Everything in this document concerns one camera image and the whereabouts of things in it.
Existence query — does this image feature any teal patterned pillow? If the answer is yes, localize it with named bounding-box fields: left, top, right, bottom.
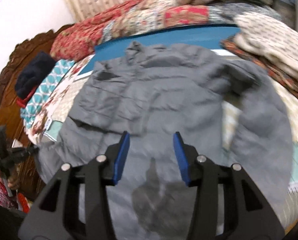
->
left=20, top=59, right=75, bottom=129

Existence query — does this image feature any blue mat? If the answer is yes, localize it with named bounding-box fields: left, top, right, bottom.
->
left=77, top=25, right=240, bottom=80

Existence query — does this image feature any white patterned blanket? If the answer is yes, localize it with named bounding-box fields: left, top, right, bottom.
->
left=176, top=0, right=298, bottom=77

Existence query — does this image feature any carved wooden headboard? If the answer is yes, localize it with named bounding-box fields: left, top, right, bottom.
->
left=0, top=24, right=71, bottom=201

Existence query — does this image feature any grey puffer jacket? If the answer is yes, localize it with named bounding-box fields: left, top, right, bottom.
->
left=35, top=42, right=293, bottom=239

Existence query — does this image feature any beige chevron bedsheet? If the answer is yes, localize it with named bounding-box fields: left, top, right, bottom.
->
left=24, top=55, right=298, bottom=230

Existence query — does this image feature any red patchwork quilt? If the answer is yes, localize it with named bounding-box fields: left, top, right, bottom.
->
left=50, top=0, right=240, bottom=62

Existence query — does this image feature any dark navy folded cloth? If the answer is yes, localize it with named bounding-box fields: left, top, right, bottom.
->
left=14, top=51, right=56, bottom=99

